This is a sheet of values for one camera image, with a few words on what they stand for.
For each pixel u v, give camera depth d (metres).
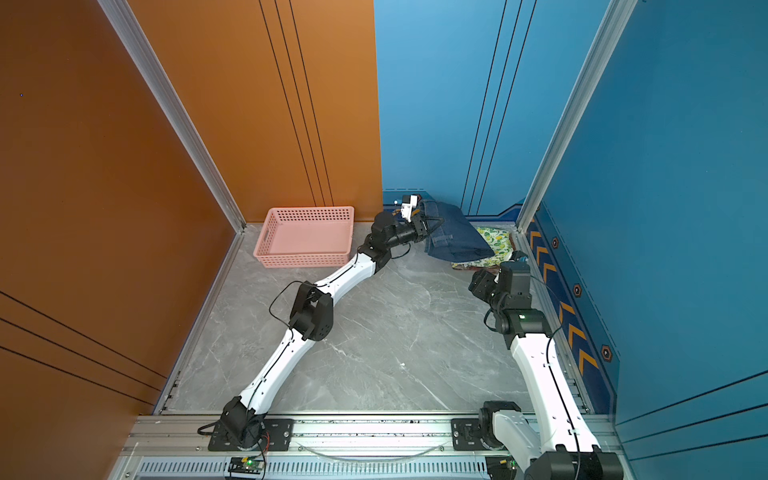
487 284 0.70
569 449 0.38
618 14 0.70
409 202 0.89
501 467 0.70
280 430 0.75
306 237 1.16
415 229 0.85
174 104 0.85
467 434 0.72
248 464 0.71
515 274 0.57
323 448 0.73
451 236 0.88
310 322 0.70
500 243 1.05
